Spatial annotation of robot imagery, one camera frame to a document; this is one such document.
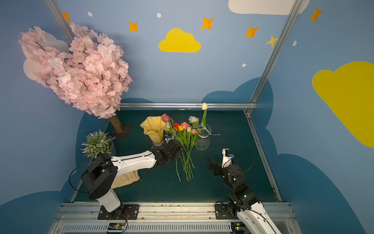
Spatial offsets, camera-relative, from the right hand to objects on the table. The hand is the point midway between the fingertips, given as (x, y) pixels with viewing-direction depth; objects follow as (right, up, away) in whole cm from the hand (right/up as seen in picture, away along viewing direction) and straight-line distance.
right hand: (218, 155), depth 79 cm
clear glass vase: (-7, +6, +20) cm, 22 cm away
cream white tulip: (-7, +28, +9) cm, 30 cm away
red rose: (-26, +17, +26) cm, 40 cm away
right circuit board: (+9, -36, -6) cm, 37 cm away
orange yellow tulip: (-26, +14, +22) cm, 36 cm away
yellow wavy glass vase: (-39, +16, +12) cm, 44 cm away
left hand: (-22, +3, +10) cm, 25 cm away
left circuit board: (-53, -34, -7) cm, 64 cm away
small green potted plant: (-69, +6, +3) cm, 70 cm away
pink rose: (-34, +22, +25) cm, 47 cm away
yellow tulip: (-22, +14, +24) cm, 36 cm away
